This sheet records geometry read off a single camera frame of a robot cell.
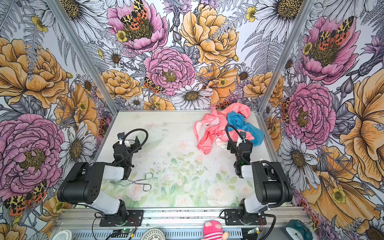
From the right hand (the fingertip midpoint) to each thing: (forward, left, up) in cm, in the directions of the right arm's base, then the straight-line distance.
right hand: (238, 142), depth 94 cm
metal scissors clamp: (-23, +54, -7) cm, 59 cm away
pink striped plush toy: (-44, +20, -2) cm, 49 cm away
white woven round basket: (-45, +47, -5) cm, 65 cm away
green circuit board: (-43, +60, -7) cm, 74 cm away
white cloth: (+2, +10, -5) cm, 11 cm away
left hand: (+1, +67, +2) cm, 67 cm away
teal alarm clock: (-45, -16, -1) cm, 48 cm away
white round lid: (-44, +83, +1) cm, 94 cm away
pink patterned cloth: (+11, +16, +2) cm, 19 cm away
